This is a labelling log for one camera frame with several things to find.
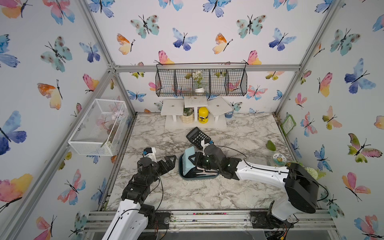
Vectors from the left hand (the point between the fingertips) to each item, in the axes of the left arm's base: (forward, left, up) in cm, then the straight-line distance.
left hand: (172, 158), depth 78 cm
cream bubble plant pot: (+39, -7, -9) cm, 41 cm away
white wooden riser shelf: (+39, +3, -2) cm, 39 cm away
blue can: (+43, -38, -14) cm, 59 cm away
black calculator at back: (+24, -13, -14) cm, 31 cm away
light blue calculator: (-3, -8, -1) cm, 9 cm away
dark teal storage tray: (-3, -4, -10) cm, 12 cm away
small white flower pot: (+43, -16, +16) cm, 48 cm away
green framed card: (+32, -80, -14) cm, 88 cm away
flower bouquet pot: (-10, -70, 0) cm, 70 cm away
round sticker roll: (+2, -60, -8) cm, 61 cm away
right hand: (0, -9, +2) cm, 9 cm away
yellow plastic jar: (+37, -18, -7) cm, 41 cm away
